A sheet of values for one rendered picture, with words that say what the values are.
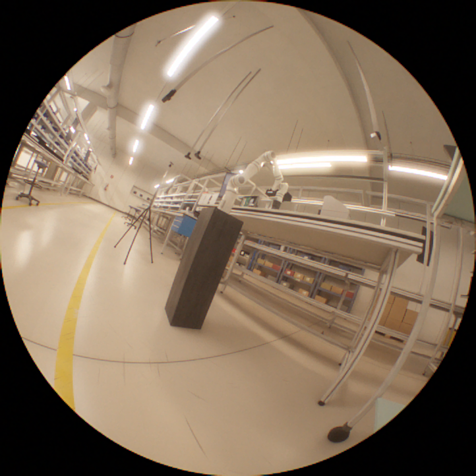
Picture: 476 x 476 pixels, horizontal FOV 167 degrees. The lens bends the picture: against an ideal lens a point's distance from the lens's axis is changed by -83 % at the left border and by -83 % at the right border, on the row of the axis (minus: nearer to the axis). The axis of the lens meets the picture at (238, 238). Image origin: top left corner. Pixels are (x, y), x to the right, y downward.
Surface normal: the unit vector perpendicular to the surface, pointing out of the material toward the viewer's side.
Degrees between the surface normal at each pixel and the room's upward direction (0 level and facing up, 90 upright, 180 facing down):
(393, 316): 90
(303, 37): 180
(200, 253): 90
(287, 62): 180
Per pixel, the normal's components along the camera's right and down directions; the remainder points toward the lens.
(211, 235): 0.53, 0.14
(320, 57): -0.37, 0.92
